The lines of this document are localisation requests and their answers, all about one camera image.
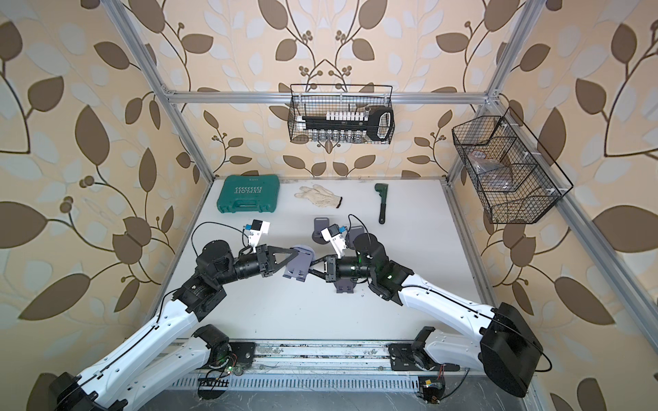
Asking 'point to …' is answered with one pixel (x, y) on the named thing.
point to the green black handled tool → (382, 188)
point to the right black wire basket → (532, 193)
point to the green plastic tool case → (249, 193)
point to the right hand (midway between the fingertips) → (306, 268)
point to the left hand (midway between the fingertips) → (293, 254)
